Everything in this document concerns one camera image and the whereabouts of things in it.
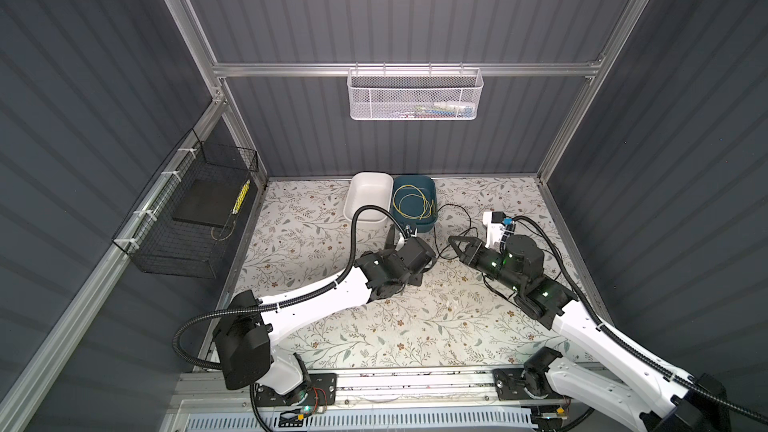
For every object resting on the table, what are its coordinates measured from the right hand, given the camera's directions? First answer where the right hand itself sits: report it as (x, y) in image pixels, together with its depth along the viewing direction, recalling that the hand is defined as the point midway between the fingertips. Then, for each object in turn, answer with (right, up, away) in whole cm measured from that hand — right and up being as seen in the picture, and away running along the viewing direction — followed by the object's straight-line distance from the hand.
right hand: (451, 242), depth 73 cm
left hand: (-9, -6, +6) cm, 12 cm away
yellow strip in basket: (-55, +11, +6) cm, 56 cm away
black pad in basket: (-61, +10, +3) cm, 62 cm away
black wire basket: (-66, +4, 0) cm, 66 cm away
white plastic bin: (-24, +16, +42) cm, 51 cm away
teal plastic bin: (-6, +11, +40) cm, 41 cm away
